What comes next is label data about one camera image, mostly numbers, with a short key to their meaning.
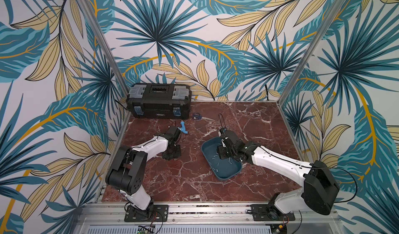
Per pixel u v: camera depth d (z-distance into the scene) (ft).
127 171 1.49
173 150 2.55
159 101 3.17
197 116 3.62
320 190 1.37
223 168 2.82
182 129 3.32
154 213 2.35
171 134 2.46
